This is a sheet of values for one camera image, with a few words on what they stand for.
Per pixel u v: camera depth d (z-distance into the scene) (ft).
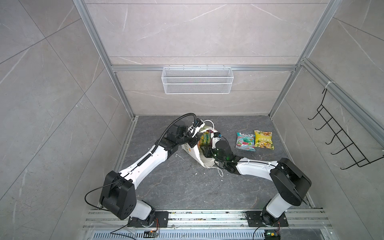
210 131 2.56
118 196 1.35
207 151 2.52
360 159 1.93
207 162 2.83
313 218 2.45
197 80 3.31
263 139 3.31
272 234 2.30
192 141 2.31
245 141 3.31
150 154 1.69
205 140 3.11
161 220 2.40
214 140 2.59
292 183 1.50
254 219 2.40
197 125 2.16
